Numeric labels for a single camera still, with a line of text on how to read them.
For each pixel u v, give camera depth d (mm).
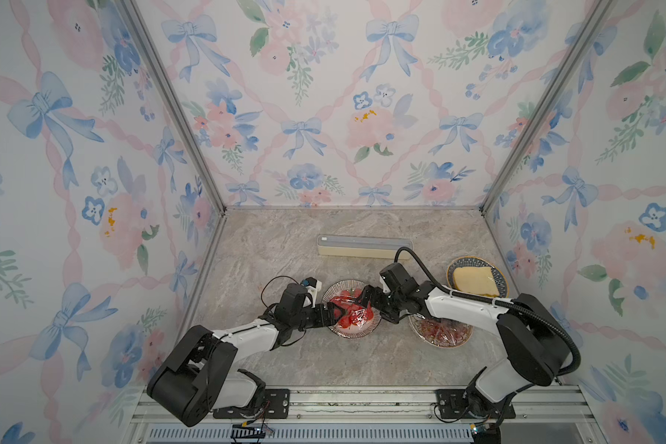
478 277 952
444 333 818
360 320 856
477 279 962
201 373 429
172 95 843
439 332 819
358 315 856
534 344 444
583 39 733
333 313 781
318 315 770
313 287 818
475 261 1005
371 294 798
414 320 871
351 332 836
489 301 508
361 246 1044
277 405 733
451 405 733
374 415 733
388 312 769
